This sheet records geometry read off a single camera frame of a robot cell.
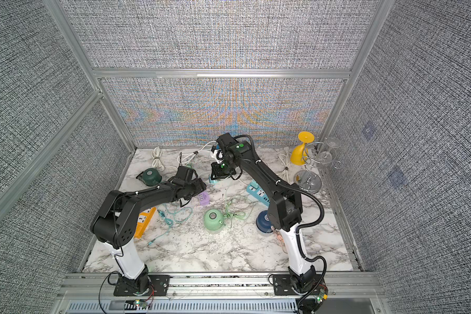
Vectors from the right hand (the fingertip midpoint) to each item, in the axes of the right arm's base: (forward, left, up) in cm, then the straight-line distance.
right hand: (213, 172), depth 85 cm
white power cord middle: (+25, +20, -19) cm, 37 cm away
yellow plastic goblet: (+12, -41, -2) cm, 42 cm away
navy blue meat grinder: (-20, -21, -8) cm, 30 cm away
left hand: (+2, +5, -13) cm, 14 cm away
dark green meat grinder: (+4, +32, -9) cm, 33 cm away
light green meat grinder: (-19, -1, -8) cm, 21 cm away
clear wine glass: (+13, -54, -6) cm, 56 cm away
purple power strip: (-4, +6, -15) cm, 17 cm away
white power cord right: (+22, -39, -18) cm, 48 cm away
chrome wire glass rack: (+6, -48, -15) cm, 51 cm away
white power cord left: (+25, +36, -16) cm, 47 cm away
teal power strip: (0, -19, -16) cm, 25 cm away
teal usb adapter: (-4, 0, -2) cm, 4 cm away
